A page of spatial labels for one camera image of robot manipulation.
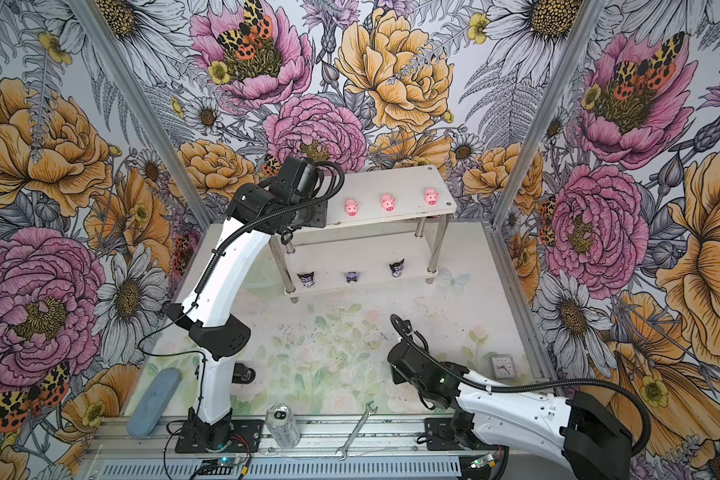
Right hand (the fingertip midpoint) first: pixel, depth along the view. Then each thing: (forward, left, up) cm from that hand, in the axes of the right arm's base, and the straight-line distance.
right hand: (400, 365), depth 83 cm
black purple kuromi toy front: (+25, +13, +7) cm, 29 cm away
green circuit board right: (-22, -19, -3) cm, 29 cm away
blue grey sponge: (-7, +64, +1) cm, 65 cm away
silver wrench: (-11, +9, -2) cm, 14 cm away
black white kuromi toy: (+23, +27, +9) cm, 36 cm away
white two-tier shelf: (+24, +4, +30) cm, 38 cm away
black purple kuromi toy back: (+27, -1, +9) cm, 28 cm away
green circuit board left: (-21, +45, -4) cm, 50 cm away
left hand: (+24, +22, +33) cm, 46 cm away
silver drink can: (-16, +27, +11) cm, 33 cm away
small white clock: (-1, -28, 0) cm, 28 cm away
